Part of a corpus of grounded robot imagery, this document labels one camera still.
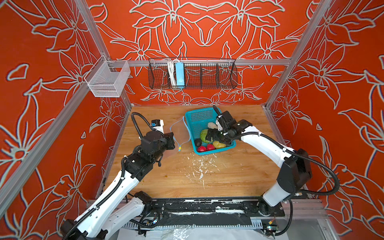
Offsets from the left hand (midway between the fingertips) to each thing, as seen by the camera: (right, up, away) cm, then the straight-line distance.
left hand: (173, 132), depth 71 cm
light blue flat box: (+2, +34, +19) cm, 38 cm away
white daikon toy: (+23, +2, +30) cm, 38 cm away
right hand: (+19, -5, +12) cm, 23 cm away
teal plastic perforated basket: (+14, +5, +36) cm, 39 cm away
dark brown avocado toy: (+13, -8, +20) cm, 25 cm away
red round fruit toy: (+21, -11, +19) cm, 30 cm away
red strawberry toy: (+15, -12, +19) cm, 27 cm away
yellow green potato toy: (+25, -10, +19) cm, 33 cm away
